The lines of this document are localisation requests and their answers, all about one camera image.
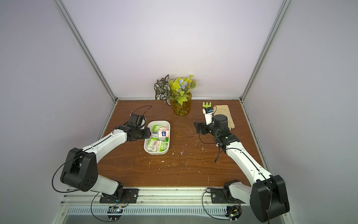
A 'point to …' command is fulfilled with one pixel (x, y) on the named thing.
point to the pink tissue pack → (163, 133)
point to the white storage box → (159, 142)
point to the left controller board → (114, 213)
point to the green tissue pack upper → (156, 128)
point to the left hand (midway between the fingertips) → (150, 132)
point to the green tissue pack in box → (151, 141)
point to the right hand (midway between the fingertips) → (201, 118)
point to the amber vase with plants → (177, 92)
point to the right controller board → (233, 212)
